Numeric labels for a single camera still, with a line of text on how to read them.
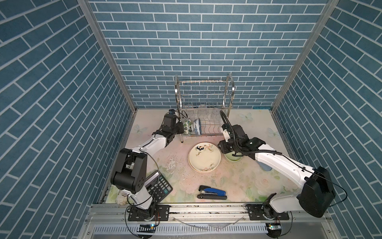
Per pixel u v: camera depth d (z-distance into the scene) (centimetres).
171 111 82
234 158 88
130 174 46
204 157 92
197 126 93
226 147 73
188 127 92
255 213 73
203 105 105
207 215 74
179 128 84
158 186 81
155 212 73
